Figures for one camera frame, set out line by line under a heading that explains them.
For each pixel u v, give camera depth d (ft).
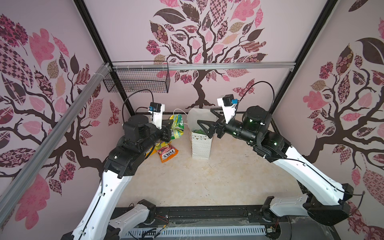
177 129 2.02
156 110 1.58
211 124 1.53
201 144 2.72
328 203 1.27
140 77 3.11
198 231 2.29
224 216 2.47
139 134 1.33
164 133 1.72
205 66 3.11
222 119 1.59
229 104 1.47
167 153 3.05
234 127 1.56
